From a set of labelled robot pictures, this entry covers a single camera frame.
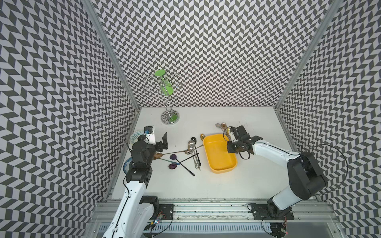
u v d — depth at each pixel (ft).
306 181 1.45
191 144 3.08
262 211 2.40
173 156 3.00
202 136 3.34
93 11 2.39
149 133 2.07
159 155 2.97
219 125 3.55
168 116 3.68
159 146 2.21
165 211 2.36
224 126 3.48
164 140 2.30
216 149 3.07
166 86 3.02
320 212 2.47
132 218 1.42
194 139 3.26
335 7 2.20
